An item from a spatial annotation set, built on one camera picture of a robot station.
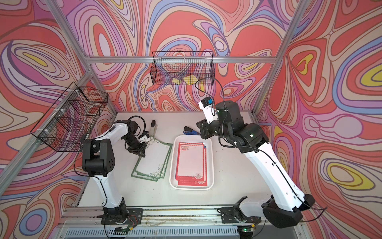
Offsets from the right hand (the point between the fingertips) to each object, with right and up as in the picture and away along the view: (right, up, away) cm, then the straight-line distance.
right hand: (198, 128), depth 62 cm
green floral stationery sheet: (-27, -14, +35) cm, 47 cm away
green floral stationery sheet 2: (-30, -25, +26) cm, 47 cm away
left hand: (-32, -17, +28) cm, 46 cm away
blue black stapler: (-6, -3, +42) cm, 43 cm away
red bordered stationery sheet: (-4, -25, +27) cm, 37 cm away
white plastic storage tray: (+8, -10, +32) cm, 34 cm away
